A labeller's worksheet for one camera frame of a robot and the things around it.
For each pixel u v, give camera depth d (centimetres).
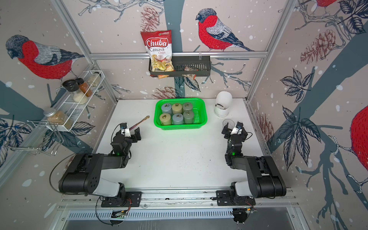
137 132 85
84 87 76
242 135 73
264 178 43
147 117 110
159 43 81
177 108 104
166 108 104
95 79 84
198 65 95
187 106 104
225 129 81
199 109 112
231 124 97
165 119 98
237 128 74
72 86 68
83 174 45
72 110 75
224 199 73
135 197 73
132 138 81
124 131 78
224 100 104
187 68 92
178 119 98
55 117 60
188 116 100
